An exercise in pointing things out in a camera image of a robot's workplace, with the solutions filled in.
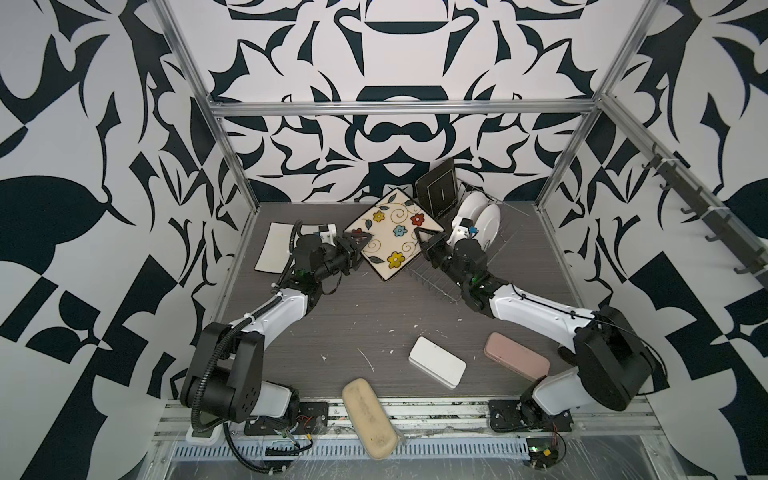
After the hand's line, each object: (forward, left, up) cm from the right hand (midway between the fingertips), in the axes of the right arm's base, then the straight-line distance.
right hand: (415, 226), depth 77 cm
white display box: (-42, +47, -22) cm, 67 cm away
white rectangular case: (-26, -5, -24) cm, 36 cm away
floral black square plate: (+5, +6, -3) cm, 8 cm away
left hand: (0, +10, -2) cm, 11 cm away
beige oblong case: (-39, +12, -23) cm, 47 cm away
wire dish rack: (+22, -37, -23) cm, 48 cm away
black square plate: (+26, -10, -12) cm, 30 cm away
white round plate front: (+13, -25, -15) cm, 32 cm away
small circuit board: (-45, -28, -29) cm, 61 cm away
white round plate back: (+19, -19, -12) cm, 29 cm away
